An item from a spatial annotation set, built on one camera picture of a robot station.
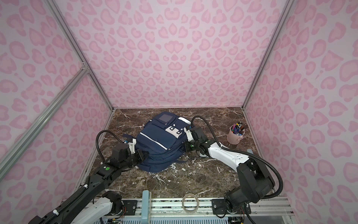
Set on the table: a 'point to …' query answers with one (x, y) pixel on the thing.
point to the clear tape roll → (182, 203)
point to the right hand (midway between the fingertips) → (185, 143)
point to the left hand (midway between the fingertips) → (149, 150)
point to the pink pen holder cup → (236, 133)
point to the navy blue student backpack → (162, 139)
